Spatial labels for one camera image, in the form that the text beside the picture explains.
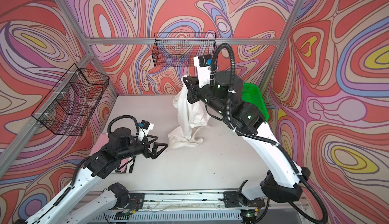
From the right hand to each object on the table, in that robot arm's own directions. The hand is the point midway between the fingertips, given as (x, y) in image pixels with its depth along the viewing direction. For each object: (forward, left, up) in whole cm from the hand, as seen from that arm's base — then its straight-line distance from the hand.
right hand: (186, 83), depth 53 cm
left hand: (-9, +12, -27) cm, 31 cm away
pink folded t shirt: (+3, +55, -46) cm, 72 cm away
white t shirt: (-2, -1, -17) cm, 17 cm away
